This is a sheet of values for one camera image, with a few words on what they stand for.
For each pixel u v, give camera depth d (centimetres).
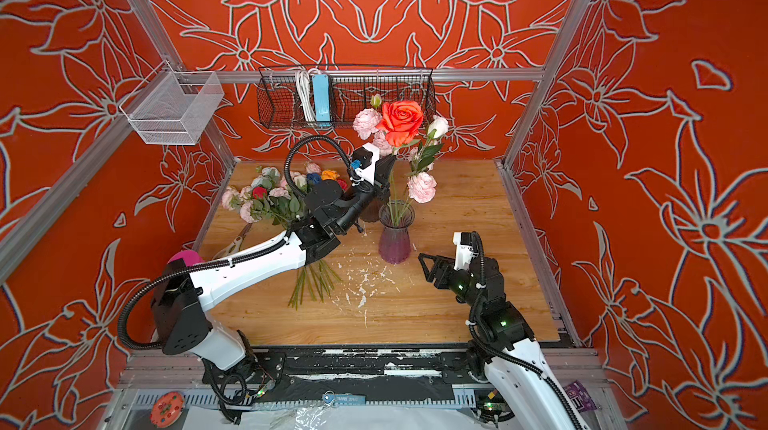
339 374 73
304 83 88
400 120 52
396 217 81
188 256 78
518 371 49
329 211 51
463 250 67
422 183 70
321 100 90
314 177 108
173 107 92
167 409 67
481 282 54
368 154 54
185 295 42
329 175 104
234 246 95
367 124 68
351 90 95
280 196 101
